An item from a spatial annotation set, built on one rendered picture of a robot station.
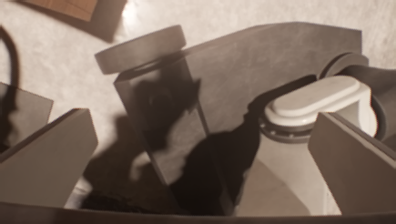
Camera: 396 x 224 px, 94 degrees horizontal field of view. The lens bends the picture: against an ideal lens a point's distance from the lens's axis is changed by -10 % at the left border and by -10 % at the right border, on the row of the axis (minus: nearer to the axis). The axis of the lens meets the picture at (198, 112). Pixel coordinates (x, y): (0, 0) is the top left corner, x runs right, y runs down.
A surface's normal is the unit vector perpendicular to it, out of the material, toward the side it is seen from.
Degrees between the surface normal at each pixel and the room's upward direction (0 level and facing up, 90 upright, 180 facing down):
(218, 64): 0
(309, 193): 90
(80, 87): 0
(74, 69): 0
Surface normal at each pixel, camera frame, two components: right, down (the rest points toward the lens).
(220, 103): 0.26, 0.33
